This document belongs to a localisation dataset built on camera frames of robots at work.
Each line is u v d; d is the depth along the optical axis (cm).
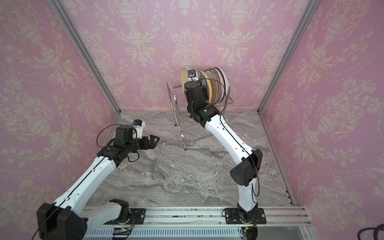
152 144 71
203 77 73
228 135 50
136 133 64
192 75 60
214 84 74
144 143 70
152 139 72
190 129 103
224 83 76
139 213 75
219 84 74
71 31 77
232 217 73
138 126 70
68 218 38
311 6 68
